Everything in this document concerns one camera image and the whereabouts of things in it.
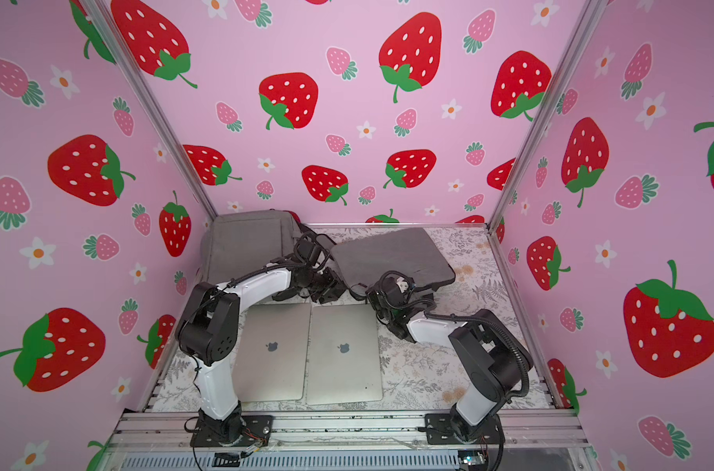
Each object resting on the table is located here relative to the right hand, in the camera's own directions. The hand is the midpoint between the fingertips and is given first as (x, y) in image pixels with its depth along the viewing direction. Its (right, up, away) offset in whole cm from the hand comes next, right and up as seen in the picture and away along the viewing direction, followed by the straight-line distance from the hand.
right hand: (359, 289), depth 90 cm
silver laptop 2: (-5, -22, -4) cm, 23 cm away
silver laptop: (-27, -19, -3) cm, 33 cm away
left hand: (-4, 0, +3) cm, 5 cm away
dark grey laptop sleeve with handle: (0, +9, +14) cm, 17 cm away
